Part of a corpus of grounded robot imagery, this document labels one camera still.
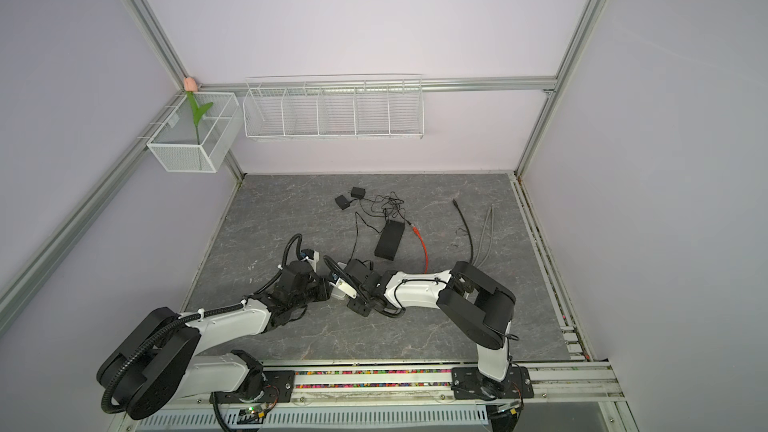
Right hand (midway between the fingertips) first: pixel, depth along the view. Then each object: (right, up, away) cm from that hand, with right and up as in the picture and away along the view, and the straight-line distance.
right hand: (355, 295), depth 89 cm
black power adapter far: (-2, +32, +28) cm, 42 cm away
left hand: (-6, +3, 0) cm, 6 cm away
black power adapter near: (-8, +28, +21) cm, 36 cm away
